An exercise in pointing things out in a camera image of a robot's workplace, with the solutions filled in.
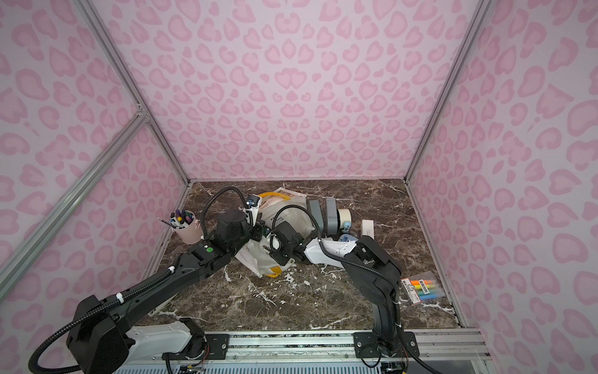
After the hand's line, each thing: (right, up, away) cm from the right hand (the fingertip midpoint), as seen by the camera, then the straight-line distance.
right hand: (278, 248), depth 92 cm
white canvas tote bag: (-6, 0, -14) cm, 15 cm away
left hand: (-4, +15, -13) cm, 20 cm away
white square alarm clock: (+36, +8, +3) cm, 37 cm away
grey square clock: (+15, +15, +3) cm, 21 cm away
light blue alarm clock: (+28, +4, +3) cm, 28 cm away
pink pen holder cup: (-35, +10, -4) cm, 37 cm away
